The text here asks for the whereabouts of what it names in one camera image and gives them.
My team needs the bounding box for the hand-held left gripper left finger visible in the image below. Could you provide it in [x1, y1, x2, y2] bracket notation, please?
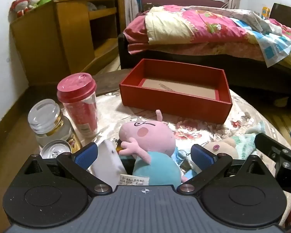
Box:
[23, 143, 113, 196]

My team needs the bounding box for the pink pig plush toy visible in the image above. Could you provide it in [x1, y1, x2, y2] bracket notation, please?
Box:
[118, 109, 197, 187]

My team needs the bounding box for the grey plush toy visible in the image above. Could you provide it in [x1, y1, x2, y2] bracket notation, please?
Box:
[86, 2, 106, 11]

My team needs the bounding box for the dark wooden headboard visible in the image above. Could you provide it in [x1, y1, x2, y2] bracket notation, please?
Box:
[269, 3, 291, 27]

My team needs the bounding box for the red cardboard box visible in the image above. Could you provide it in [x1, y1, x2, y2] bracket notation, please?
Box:
[119, 58, 233, 125]

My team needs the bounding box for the metal drink can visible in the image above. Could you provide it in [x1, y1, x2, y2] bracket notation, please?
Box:
[40, 139, 72, 159]

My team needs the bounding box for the white cat plush toy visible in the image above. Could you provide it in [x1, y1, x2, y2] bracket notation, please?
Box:
[27, 0, 43, 10]

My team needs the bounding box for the mint green towel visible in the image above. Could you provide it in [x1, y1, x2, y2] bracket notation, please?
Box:
[233, 121, 267, 161]

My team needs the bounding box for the red lidded plastic tumbler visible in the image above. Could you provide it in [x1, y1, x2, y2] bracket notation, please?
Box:
[57, 73, 98, 139]

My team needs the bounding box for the beige plush toy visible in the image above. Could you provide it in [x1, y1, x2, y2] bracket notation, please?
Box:
[184, 137, 239, 175]

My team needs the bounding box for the blue and white quilt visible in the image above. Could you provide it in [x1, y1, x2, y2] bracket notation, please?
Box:
[229, 8, 291, 68]

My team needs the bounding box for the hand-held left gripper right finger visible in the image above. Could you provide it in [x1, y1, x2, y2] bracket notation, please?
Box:
[176, 144, 272, 196]

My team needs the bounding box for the pink floral bed sheet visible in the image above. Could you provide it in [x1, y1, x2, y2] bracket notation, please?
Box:
[127, 39, 291, 72]

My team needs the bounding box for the white soft block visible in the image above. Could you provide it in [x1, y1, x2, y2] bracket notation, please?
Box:
[91, 139, 126, 187]

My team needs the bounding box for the wooden cabinet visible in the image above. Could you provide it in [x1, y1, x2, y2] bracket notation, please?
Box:
[10, 0, 126, 85]

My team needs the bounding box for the clear glass jar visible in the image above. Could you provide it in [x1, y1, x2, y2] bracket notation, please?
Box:
[27, 99, 81, 151]

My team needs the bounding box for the floral tablecloth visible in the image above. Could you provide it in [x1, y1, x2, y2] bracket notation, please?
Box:
[61, 87, 291, 224]

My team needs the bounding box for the pink cartoon quilt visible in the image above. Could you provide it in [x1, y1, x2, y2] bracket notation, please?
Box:
[124, 5, 291, 61]

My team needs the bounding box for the bed with colourful quilt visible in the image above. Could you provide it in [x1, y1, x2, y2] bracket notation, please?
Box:
[118, 0, 291, 95]

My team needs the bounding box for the red and white plush doll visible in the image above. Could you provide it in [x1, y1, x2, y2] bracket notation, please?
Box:
[11, 0, 29, 17]

